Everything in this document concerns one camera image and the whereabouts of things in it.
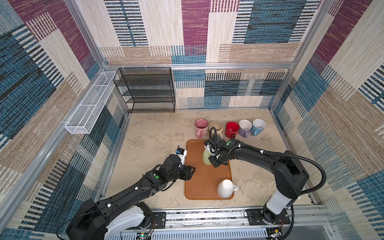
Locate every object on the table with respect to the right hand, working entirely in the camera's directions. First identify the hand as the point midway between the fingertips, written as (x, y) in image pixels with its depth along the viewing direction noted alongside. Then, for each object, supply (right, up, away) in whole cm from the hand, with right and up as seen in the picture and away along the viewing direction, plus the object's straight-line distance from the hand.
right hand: (216, 162), depth 87 cm
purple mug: (+22, +20, +17) cm, 34 cm away
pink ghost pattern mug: (-8, +19, +9) cm, 23 cm away
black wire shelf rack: (-46, +47, +22) cm, 69 cm away
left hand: (-14, -1, -7) cm, 16 cm away
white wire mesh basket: (-64, +25, -16) cm, 71 cm away
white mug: (+2, -9, -14) cm, 17 cm away
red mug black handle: (+13, +18, +18) cm, 29 cm away
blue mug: (+31, +21, +15) cm, 41 cm away
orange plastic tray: (-8, -11, -4) cm, 14 cm away
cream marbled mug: (+4, +20, +15) cm, 25 cm away
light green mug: (-6, +4, -2) cm, 8 cm away
